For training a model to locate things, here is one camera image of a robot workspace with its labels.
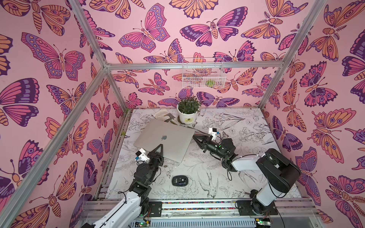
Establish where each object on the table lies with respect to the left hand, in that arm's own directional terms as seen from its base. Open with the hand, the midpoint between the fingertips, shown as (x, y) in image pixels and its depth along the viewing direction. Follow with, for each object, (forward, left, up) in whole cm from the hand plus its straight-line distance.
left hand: (165, 144), depth 77 cm
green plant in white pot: (+29, -12, -3) cm, 32 cm away
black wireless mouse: (-14, -8, -18) cm, 24 cm away
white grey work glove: (+37, +7, -17) cm, 41 cm away
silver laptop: (+3, -6, 0) cm, 6 cm away
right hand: (+4, -15, +2) cm, 16 cm away
